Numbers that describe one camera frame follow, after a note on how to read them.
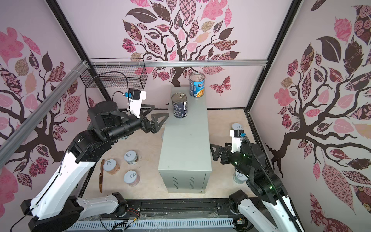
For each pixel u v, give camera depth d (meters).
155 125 0.46
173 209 0.74
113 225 0.70
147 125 0.46
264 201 0.42
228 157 0.54
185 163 0.55
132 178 0.79
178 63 0.94
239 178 0.79
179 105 0.63
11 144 0.50
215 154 0.56
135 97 0.44
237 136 0.53
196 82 0.73
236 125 1.03
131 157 0.88
